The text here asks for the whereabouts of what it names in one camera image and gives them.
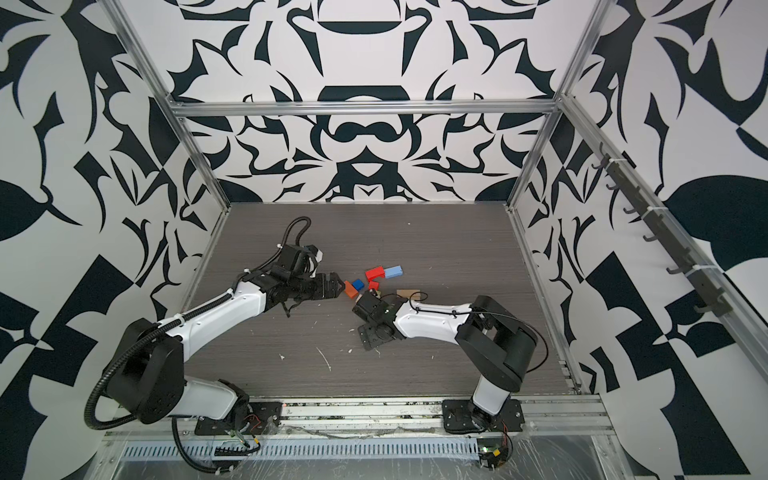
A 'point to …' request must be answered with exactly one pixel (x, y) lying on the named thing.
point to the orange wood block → (350, 290)
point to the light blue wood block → (393, 271)
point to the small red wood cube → (373, 285)
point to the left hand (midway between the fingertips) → (334, 282)
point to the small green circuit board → (490, 445)
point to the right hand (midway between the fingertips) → (378, 332)
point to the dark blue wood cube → (358, 284)
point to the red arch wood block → (374, 273)
